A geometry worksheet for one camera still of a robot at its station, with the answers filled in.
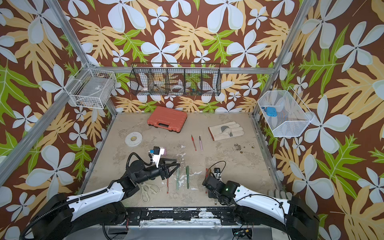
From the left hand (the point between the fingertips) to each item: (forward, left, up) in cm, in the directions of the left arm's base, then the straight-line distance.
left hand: (177, 162), depth 72 cm
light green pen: (-1, +1, -20) cm, 20 cm away
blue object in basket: (+30, -54, +6) cm, 62 cm away
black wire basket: (+55, +4, +10) cm, 56 cm away
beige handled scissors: (-7, +18, -19) cm, 27 cm away
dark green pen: (+2, -5, -20) cm, 21 cm away
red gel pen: (+27, -8, -21) cm, 35 cm away
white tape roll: (+28, +34, -21) cm, 49 cm away
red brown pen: (+1, -17, -22) cm, 27 cm away
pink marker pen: (+23, -14, -19) cm, 33 cm away
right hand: (-8, -18, -20) cm, 28 cm away
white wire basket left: (+40, +52, +13) cm, 67 cm away
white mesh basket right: (+22, -61, +10) cm, 66 cm away
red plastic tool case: (+44, +11, -16) cm, 48 cm away
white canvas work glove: (+35, -34, -19) cm, 52 cm away
